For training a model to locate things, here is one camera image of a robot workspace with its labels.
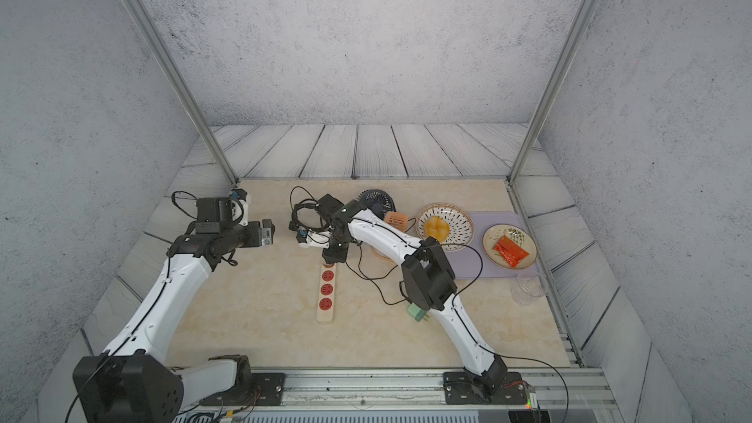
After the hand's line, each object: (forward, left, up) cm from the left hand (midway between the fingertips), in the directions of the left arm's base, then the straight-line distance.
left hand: (261, 225), depth 82 cm
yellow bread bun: (+10, -52, -16) cm, 55 cm away
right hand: (-2, -17, -12) cm, 22 cm away
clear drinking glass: (-11, -77, -18) cm, 80 cm away
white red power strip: (-13, -17, -17) cm, 27 cm away
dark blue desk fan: (+18, -32, -11) cm, 39 cm away
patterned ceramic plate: (+12, -58, -18) cm, 62 cm away
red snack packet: (-1, -75, -16) cm, 76 cm away
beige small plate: (+8, -72, -17) cm, 75 cm away
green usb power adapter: (-18, -43, -18) cm, 50 cm away
